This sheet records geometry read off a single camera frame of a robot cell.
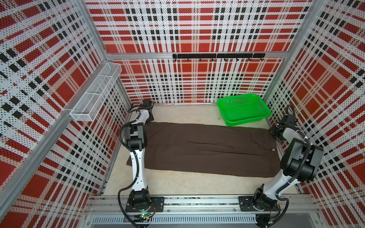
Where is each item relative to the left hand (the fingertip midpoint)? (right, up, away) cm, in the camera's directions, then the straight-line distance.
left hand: (147, 119), depth 111 cm
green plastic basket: (+80, +8, +9) cm, 80 cm away
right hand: (+90, -8, -17) cm, 92 cm away
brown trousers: (+49, -20, -17) cm, 56 cm away
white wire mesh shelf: (-33, +8, -19) cm, 39 cm away
